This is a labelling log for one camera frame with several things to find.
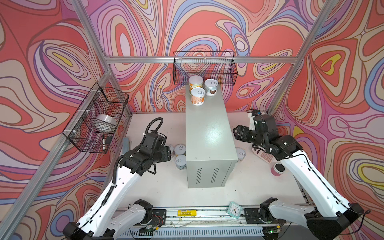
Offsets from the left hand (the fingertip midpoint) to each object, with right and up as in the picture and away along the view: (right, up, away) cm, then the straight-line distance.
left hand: (166, 151), depth 74 cm
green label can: (+43, -4, +17) cm, 46 cm away
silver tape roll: (-30, +16, 0) cm, 34 cm away
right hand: (+37, +9, -1) cm, 38 cm away
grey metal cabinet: (+21, +2, -15) cm, 26 cm away
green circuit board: (-10, -39, -2) cm, 40 cm away
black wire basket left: (-39, +9, -4) cm, 40 cm away
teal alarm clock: (+35, -30, +1) cm, 46 cm away
